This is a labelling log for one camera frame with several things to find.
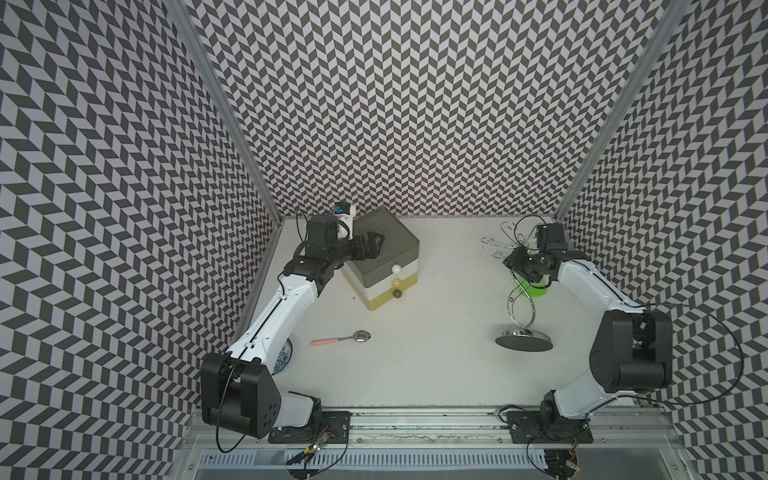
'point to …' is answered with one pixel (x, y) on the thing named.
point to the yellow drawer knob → (396, 282)
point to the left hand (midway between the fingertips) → (370, 239)
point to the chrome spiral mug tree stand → (520, 309)
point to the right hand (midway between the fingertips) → (509, 267)
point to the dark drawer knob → (397, 293)
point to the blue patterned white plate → (284, 358)
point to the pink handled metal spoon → (361, 336)
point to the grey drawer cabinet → (393, 269)
